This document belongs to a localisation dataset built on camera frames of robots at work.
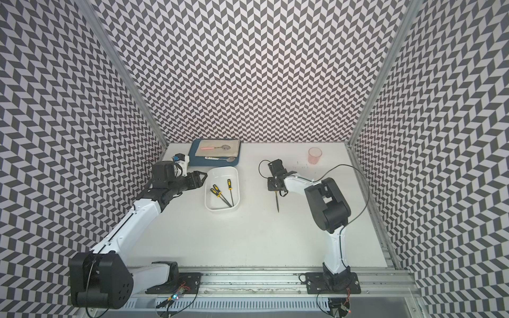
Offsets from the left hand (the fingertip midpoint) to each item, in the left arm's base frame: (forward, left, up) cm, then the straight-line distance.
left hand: (202, 177), depth 84 cm
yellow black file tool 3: (+2, -4, -16) cm, 17 cm away
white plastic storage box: (+3, -5, -17) cm, 18 cm away
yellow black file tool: (-3, -33, -17) cm, 37 cm away
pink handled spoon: (+34, -3, -17) cm, 38 cm away
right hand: (+6, -32, -18) cm, 37 cm away
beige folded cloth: (+28, -8, -14) cm, 32 cm away
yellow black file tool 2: (+5, -9, -16) cm, 19 cm away
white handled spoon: (+22, -7, -15) cm, 28 cm away
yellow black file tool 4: (0, -4, -16) cm, 17 cm away
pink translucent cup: (+22, -54, -11) cm, 59 cm away
